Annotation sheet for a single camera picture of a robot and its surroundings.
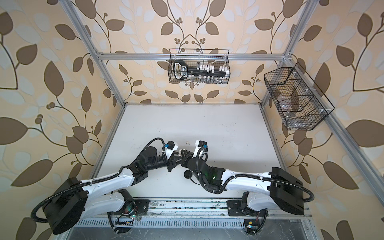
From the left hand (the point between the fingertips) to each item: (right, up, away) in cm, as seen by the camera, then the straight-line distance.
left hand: (185, 156), depth 76 cm
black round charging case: (+1, -12, +8) cm, 15 cm away
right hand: (-2, +2, -2) cm, 3 cm away
